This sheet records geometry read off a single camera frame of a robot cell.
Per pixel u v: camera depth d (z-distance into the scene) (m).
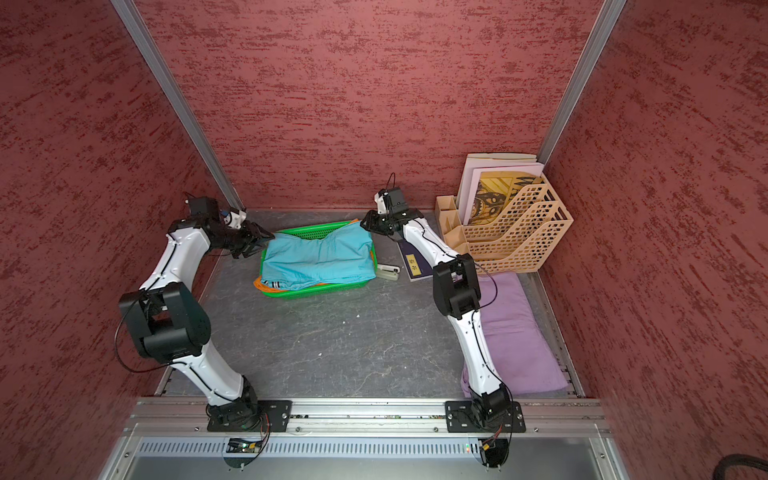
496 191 0.98
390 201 0.81
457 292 0.63
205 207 0.71
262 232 0.83
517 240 1.00
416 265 1.03
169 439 0.71
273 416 0.74
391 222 0.79
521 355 0.83
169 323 0.48
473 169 0.93
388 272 1.01
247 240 0.78
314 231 1.03
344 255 0.93
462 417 0.74
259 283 0.85
